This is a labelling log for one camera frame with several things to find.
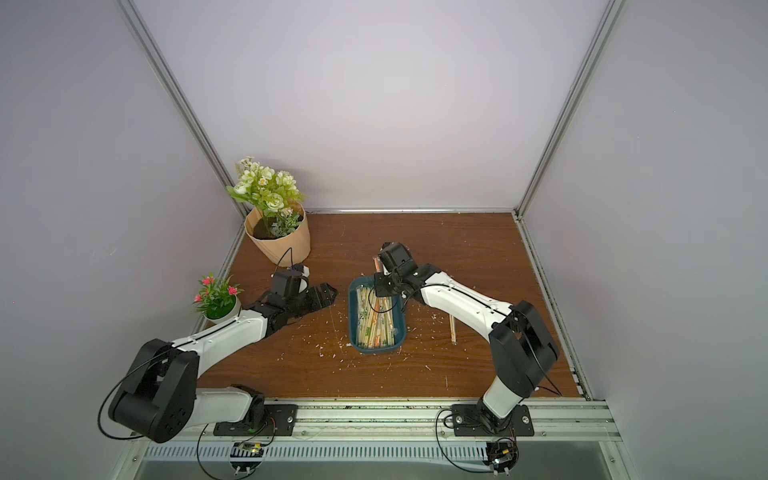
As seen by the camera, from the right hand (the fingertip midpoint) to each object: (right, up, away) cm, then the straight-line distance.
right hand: (379, 275), depth 85 cm
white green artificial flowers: (-31, +24, +2) cm, 39 cm away
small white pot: (-45, -10, -1) cm, 46 cm away
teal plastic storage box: (+6, -14, +3) cm, 16 cm away
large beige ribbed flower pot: (-30, +10, +6) cm, 32 cm away
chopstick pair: (+22, -17, +3) cm, 28 cm away
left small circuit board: (-32, -41, -14) cm, 54 cm away
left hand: (-15, -6, +4) cm, 17 cm away
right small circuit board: (+31, -42, -15) cm, 54 cm away
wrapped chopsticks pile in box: (-1, -14, +4) cm, 14 cm away
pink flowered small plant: (-47, -7, -1) cm, 48 cm away
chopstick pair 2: (-1, +3, +4) cm, 5 cm away
